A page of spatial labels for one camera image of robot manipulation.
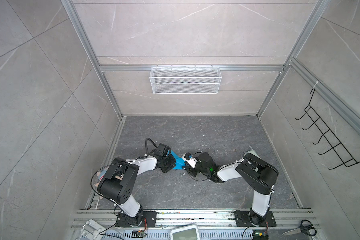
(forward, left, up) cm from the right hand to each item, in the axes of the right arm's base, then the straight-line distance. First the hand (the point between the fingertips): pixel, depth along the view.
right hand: (184, 163), depth 92 cm
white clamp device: (-34, +44, +1) cm, 56 cm away
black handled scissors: (-35, -59, -2) cm, 68 cm away
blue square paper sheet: (-1, +3, +4) cm, 5 cm away
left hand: (+2, +4, 0) cm, 4 cm away
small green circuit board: (-37, -36, -3) cm, 51 cm away
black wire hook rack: (-15, -65, +31) cm, 74 cm away
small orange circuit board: (-36, +23, -2) cm, 43 cm away
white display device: (-36, -1, +3) cm, 36 cm away
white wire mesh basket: (+48, -2, +28) cm, 56 cm away
